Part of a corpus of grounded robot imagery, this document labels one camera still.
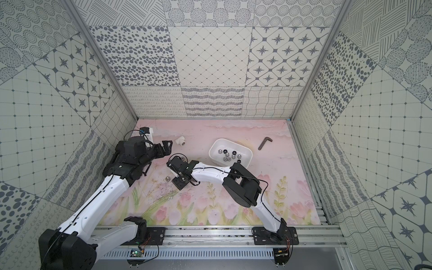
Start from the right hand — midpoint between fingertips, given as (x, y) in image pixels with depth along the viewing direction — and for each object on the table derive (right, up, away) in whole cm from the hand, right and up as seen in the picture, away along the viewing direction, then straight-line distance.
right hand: (182, 181), depth 90 cm
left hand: (-7, +23, -11) cm, 26 cm away
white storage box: (+25, +14, +13) cm, 31 cm away
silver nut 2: (+26, +10, +11) cm, 30 cm away
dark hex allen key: (+51, +22, +21) cm, 60 cm away
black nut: (+24, +15, +14) cm, 31 cm away
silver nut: (+23, +11, +11) cm, 28 cm away
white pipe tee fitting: (-5, +22, +15) cm, 27 cm away
